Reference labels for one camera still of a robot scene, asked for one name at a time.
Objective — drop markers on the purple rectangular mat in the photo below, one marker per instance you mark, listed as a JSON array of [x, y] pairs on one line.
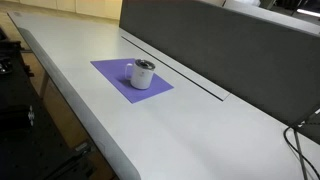
[[110, 71]]

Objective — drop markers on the beige cabinet fronts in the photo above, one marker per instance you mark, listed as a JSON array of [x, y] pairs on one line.
[[83, 6]]

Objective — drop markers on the black perforated breadboard table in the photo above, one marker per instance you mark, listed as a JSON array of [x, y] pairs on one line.
[[23, 133]]

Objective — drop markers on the dark round mug lid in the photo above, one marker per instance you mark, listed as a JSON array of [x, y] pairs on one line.
[[144, 64]]

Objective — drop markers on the grey neighbouring desk top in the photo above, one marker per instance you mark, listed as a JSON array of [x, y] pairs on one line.
[[273, 16]]

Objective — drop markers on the white ceiling light strip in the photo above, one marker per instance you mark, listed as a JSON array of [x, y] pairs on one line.
[[308, 12]]

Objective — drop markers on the grey desk partition panel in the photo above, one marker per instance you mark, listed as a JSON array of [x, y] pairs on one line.
[[233, 53]]

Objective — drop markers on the grey table leg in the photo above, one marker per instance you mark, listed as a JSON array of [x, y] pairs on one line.
[[44, 85]]

